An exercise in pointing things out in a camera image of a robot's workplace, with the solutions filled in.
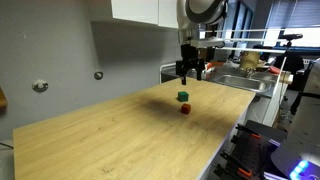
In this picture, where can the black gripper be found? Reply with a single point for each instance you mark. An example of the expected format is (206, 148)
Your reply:
(190, 60)

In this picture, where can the orange cube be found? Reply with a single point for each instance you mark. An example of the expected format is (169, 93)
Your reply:
(186, 108)

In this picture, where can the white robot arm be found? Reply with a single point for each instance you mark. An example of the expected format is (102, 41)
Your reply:
(190, 15)

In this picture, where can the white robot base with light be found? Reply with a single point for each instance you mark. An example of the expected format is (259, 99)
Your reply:
(298, 156)

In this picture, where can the green cube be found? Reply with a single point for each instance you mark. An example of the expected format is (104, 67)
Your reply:
(182, 96)

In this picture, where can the beige jug by sink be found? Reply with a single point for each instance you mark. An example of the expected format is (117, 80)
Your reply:
(249, 59)

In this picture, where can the stainless steel sink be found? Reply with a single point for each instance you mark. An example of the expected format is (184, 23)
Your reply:
(244, 83)

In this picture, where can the black orange clamp rack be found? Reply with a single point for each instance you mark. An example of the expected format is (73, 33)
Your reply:
(250, 159)

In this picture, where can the white wall cabinet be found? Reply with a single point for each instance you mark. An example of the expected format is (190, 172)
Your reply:
(160, 13)

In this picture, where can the round grey wall fixture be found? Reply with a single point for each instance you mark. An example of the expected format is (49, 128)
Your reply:
(98, 75)

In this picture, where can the black camera on stand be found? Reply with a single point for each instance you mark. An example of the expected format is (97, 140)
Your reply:
(289, 38)

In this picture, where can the round white wall fixture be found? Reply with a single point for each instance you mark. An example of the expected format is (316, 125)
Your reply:
(40, 86)

